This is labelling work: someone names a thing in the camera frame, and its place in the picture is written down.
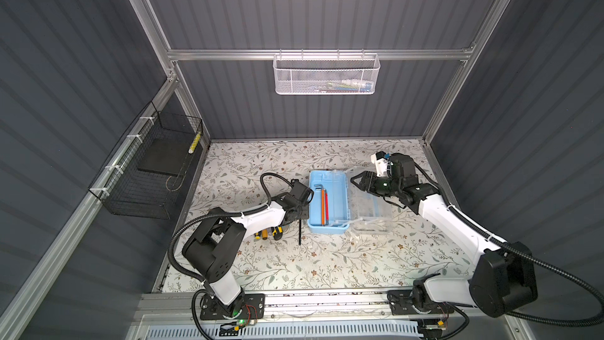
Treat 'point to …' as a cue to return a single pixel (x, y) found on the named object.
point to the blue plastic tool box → (336, 205)
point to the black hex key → (300, 231)
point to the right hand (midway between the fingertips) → (358, 182)
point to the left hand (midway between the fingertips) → (303, 209)
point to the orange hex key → (323, 205)
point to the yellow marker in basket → (194, 142)
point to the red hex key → (326, 207)
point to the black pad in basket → (165, 155)
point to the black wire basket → (144, 175)
